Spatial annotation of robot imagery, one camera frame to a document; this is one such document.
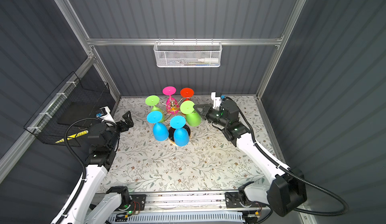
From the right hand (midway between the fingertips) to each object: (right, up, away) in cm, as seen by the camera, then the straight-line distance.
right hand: (194, 108), depth 70 cm
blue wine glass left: (-18, -11, +6) cm, 22 cm away
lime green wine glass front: (-1, -5, +8) cm, 9 cm away
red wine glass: (-4, +9, +12) cm, 15 cm away
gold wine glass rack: (-13, -14, +13) cm, 23 cm away
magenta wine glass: (-11, +1, +6) cm, 13 cm away
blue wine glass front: (-6, -14, +3) cm, 16 cm away
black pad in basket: (-57, -1, +4) cm, 57 cm away
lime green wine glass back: (-22, +4, +9) cm, 24 cm away
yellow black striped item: (-51, -12, -8) cm, 53 cm away
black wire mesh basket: (-63, +4, +7) cm, 64 cm away
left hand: (-36, -3, +3) cm, 37 cm away
